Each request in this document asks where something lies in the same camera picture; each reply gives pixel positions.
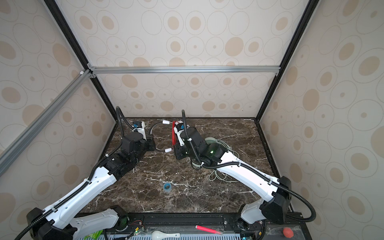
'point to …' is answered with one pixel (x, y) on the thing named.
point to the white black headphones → (164, 122)
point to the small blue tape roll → (167, 186)
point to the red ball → (288, 232)
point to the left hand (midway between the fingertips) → (157, 134)
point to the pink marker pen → (203, 228)
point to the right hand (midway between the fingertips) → (174, 146)
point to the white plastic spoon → (158, 235)
